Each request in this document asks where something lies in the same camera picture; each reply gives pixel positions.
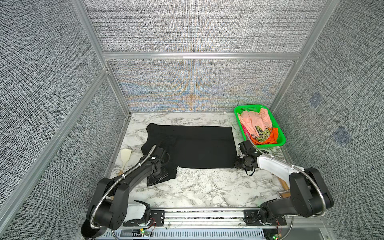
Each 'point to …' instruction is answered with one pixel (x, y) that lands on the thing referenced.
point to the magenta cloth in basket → (246, 132)
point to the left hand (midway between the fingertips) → (162, 174)
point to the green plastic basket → (281, 138)
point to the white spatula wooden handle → (125, 155)
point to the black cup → (86, 230)
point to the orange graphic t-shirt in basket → (265, 136)
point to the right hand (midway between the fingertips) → (236, 162)
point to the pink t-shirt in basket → (262, 120)
